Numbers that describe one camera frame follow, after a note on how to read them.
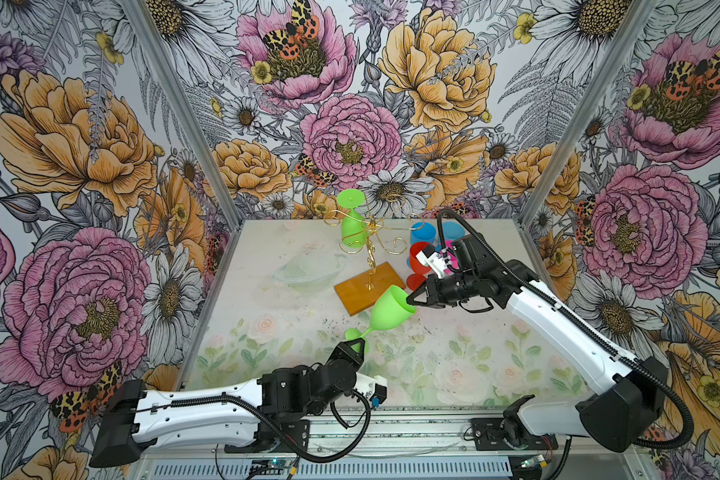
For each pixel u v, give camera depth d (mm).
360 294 999
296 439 733
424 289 688
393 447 743
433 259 702
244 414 488
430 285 651
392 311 666
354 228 863
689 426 386
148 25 731
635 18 722
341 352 636
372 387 637
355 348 714
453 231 1001
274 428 495
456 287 628
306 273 1060
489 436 739
